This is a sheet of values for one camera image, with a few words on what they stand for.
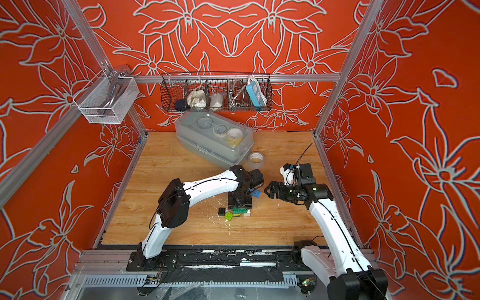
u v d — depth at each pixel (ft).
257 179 2.29
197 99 3.02
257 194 2.33
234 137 3.10
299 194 1.79
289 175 2.19
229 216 2.73
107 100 2.73
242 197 2.35
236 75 3.05
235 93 2.73
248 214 2.72
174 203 1.73
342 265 1.27
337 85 3.11
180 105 3.01
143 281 2.29
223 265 2.39
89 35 2.50
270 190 2.25
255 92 2.86
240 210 2.68
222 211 2.79
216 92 3.16
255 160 3.44
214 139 3.01
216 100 3.03
